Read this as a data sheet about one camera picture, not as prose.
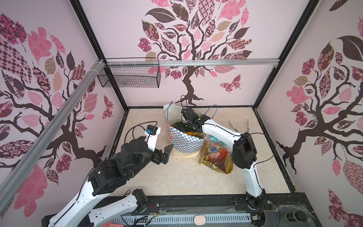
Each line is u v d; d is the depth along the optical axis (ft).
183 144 2.61
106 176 1.22
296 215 2.10
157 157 1.65
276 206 2.21
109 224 2.18
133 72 3.11
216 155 2.80
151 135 1.54
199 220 2.25
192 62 3.10
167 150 1.66
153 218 2.28
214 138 2.03
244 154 1.74
